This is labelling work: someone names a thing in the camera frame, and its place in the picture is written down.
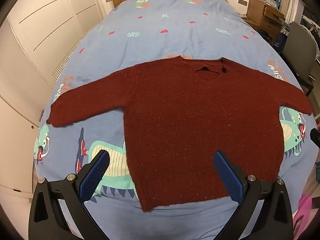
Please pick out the grey chair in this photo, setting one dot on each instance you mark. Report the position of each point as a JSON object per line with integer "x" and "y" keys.
{"x": 297, "y": 45}

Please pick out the white wardrobe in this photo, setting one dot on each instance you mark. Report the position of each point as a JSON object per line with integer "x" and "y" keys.
{"x": 50, "y": 17}

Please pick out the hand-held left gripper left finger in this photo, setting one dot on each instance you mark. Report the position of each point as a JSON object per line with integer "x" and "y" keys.
{"x": 96, "y": 177}

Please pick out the dark red knit sweater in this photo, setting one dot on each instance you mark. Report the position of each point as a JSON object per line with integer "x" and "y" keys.
{"x": 200, "y": 130}

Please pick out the wooden desk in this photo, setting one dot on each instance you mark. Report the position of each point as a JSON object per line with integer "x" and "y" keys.
{"x": 257, "y": 12}

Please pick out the pink object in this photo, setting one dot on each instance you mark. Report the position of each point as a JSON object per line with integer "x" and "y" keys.
{"x": 303, "y": 212}

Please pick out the wall outlet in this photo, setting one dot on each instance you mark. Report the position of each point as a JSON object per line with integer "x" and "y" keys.
{"x": 242, "y": 2}

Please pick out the dark blue bag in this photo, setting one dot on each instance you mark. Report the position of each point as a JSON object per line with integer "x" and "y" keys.
{"x": 281, "y": 42}

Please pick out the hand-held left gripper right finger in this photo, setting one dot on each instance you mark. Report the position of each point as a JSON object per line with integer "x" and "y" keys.
{"x": 228, "y": 177}

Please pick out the blue printed bed sheet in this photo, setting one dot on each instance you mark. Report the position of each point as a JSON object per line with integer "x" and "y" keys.
{"x": 175, "y": 30}

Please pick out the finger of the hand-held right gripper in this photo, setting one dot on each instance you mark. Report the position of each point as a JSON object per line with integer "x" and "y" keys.
{"x": 315, "y": 137}

